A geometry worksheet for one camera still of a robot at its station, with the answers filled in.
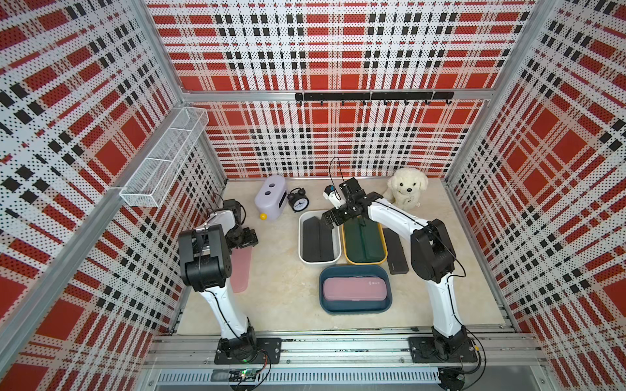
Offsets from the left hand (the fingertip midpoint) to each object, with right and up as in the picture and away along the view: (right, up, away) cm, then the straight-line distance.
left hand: (248, 249), depth 97 cm
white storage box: (+36, +5, -4) cm, 37 cm away
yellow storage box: (+46, -4, -9) cm, 47 cm away
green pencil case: (+50, +3, -9) cm, 50 cm away
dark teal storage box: (+42, -16, -17) cm, 48 cm away
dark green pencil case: (+45, +4, -4) cm, 45 cm away
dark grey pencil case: (+26, +4, -2) cm, 26 cm away
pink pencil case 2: (0, -3, -6) cm, 7 cm away
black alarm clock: (+20, +20, +7) cm, 29 cm away
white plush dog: (+64, +26, -1) cm, 69 cm away
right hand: (+35, +14, -2) cm, 38 cm away
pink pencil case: (+42, -12, -13) cm, 45 cm away
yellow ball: (+5, +13, +4) cm, 15 cm away
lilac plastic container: (+9, +21, +4) cm, 23 cm away
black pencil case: (+32, +2, -2) cm, 32 cm away
